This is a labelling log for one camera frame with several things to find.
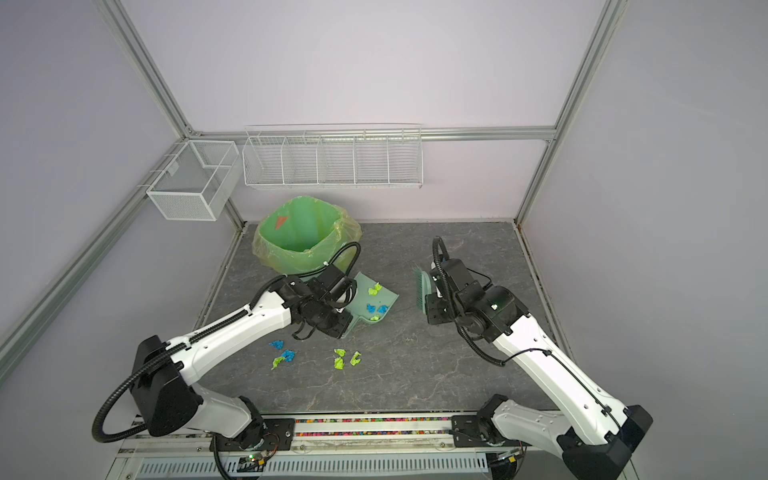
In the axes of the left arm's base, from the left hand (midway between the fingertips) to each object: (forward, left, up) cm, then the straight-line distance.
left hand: (341, 330), depth 78 cm
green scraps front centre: (-4, +2, -12) cm, 13 cm away
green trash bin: (+36, +15, 0) cm, 39 cm away
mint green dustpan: (+10, -8, -3) cm, 13 cm away
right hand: (+1, -24, +10) cm, 26 cm away
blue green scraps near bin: (+12, -9, -2) cm, 15 cm away
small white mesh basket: (+52, +52, +10) cm, 74 cm away
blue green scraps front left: (-1, +18, -13) cm, 22 cm away
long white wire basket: (+54, +3, +17) cm, 57 cm away
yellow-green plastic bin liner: (+37, +15, -2) cm, 40 cm away
